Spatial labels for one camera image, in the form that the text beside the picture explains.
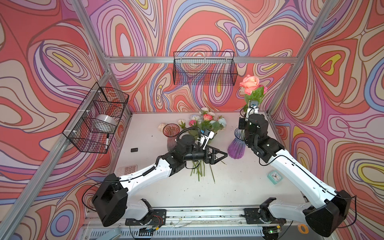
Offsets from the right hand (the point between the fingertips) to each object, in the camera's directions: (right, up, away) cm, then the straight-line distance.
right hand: (249, 115), depth 73 cm
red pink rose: (-18, +1, +32) cm, 36 cm away
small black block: (-68, -21, +26) cm, 76 cm away
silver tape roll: (-71, -2, +1) cm, 71 cm away
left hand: (-14, -18, -6) cm, 24 cm away
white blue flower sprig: (-18, -3, +32) cm, 36 cm away
